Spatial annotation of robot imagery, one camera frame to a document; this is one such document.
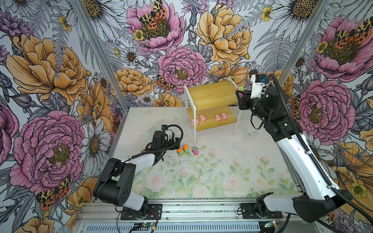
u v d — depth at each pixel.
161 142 0.73
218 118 0.92
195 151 0.94
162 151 0.71
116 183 0.45
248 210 0.74
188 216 0.74
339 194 0.37
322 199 0.38
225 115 0.93
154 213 0.73
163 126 0.82
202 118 0.92
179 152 0.94
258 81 0.53
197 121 0.90
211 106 0.77
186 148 0.96
